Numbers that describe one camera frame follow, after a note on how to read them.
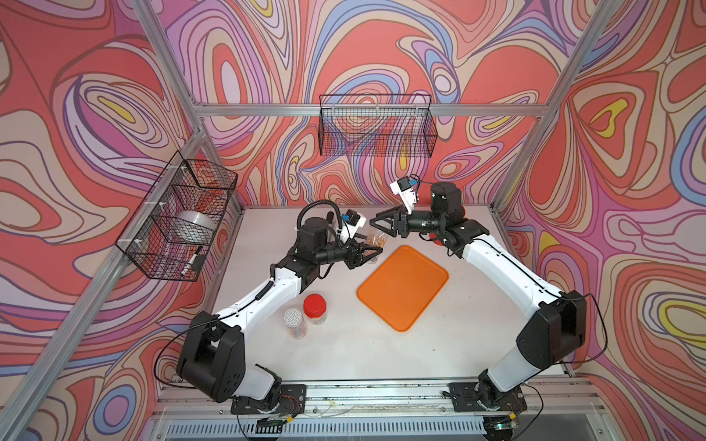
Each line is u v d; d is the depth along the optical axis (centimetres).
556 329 43
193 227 70
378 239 74
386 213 72
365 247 70
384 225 69
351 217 65
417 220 66
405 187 65
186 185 75
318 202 57
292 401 72
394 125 97
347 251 68
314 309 82
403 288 96
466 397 73
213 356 42
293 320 77
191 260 72
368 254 73
